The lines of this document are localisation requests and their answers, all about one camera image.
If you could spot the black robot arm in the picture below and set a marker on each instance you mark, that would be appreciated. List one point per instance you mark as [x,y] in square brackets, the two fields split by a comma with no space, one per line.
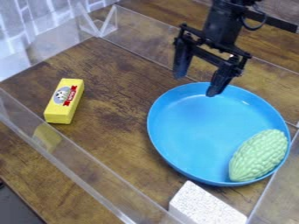
[229,2]

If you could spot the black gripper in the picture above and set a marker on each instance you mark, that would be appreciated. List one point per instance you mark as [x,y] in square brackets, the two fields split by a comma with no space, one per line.
[217,35]

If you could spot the clear acrylic enclosure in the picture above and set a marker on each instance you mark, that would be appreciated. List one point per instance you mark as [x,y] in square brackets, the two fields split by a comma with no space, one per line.
[93,172]

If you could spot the yellow butter box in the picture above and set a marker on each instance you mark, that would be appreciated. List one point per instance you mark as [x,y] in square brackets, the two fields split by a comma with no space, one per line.
[64,101]

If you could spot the white speckled foam block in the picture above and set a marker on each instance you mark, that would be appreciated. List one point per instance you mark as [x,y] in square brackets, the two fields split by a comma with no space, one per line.
[197,207]

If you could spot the blue round plastic tray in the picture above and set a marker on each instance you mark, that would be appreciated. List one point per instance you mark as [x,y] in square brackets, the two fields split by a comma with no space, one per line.
[197,130]

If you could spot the white lace curtain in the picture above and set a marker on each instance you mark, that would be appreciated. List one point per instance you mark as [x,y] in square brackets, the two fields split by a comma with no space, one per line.
[38,28]

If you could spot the green bitter gourd toy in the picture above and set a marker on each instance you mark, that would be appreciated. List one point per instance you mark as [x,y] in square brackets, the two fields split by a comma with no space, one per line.
[257,155]

